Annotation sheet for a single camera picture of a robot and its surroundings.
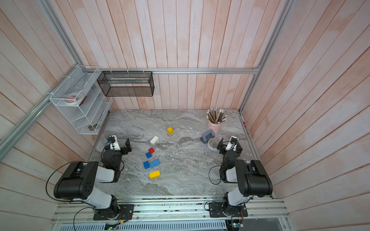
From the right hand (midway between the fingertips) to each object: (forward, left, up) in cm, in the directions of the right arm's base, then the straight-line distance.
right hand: (230, 139), depth 90 cm
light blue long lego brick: (-13, +48, -9) cm, 51 cm away
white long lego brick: (+4, +51, -8) cm, 52 cm away
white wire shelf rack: (+1, +83, +20) cm, 85 cm away
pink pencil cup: (+12, +7, -4) cm, 15 cm away
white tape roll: (+4, +9, -11) cm, 15 cm away
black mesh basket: (+39, +74, +15) cm, 85 cm away
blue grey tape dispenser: (+8, +12, -8) cm, 17 cm away
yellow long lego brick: (-20, +47, -9) cm, 52 cm away
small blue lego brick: (-8, +53, -8) cm, 54 cm away
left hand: (-2, +70, 0) cm, 70 cm away
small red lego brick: (-4, +52, -9) cm, 53 cm away
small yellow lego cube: (+12, +40, -7) cm, 42 cm away
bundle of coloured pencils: (+20, +7, 0) cm, 21 cm away
